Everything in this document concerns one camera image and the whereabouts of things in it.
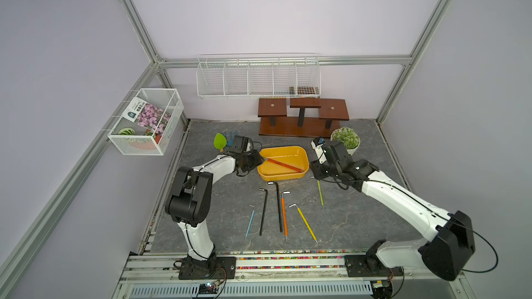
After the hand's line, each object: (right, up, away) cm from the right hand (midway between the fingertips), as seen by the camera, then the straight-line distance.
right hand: (314, 161), depth 82 cm
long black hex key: (-16, -11, +14) cm, 24 cm away
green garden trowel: (-46, +8, +29) cm, 55 cm away
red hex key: (-12, -3, +20) cm, 24 cm away
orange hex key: (-12, -23, +3) cm, 26 cm away
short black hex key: (-21, -22, +6) cm, 31 cm away
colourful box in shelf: (-6, +33, +16) cm, 37 cm away
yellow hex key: (-3, -25, +3) cm, 25 cm away
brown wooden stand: (+6, +20, +22) cm, 31 cm away
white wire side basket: (-62, +8, -10) cm, 63 cm away
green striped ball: (-67, +12, -11) cm, 69 cm away
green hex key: (+5, -15, +10) cm, 19 cm away
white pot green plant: (+18, +10, +12) cm, 24 cm away
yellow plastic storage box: (-12, -2, +20) cm, 24 cm away
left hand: (-21, -1, +13) cm, 25 cm away
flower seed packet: (-63, +18, -7) cm, 65 cm away
